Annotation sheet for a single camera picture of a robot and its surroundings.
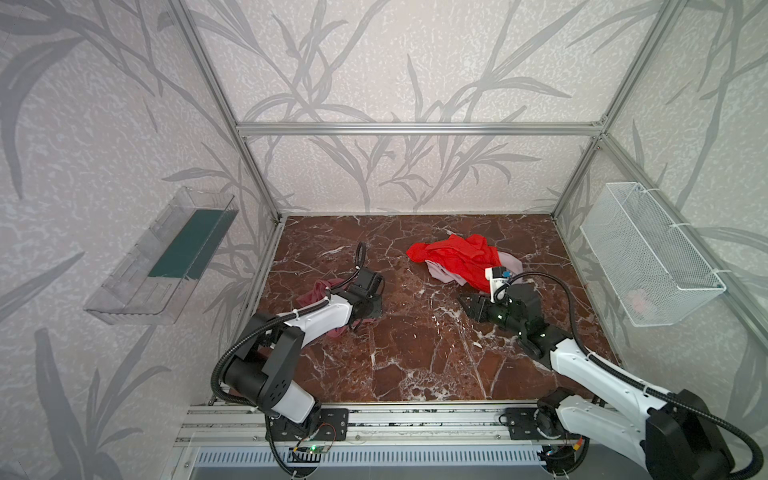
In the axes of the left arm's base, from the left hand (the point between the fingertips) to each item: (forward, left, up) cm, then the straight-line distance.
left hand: (377, 297), depth 93 cm
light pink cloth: (+14, -44, 0) cm, 46 cm away
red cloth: (+11, -29, +6) cm, 31 cm away
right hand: (-3, -25, +11) cm, 28 cm away
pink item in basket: (-8, -67, +17) cm, 70 cm away
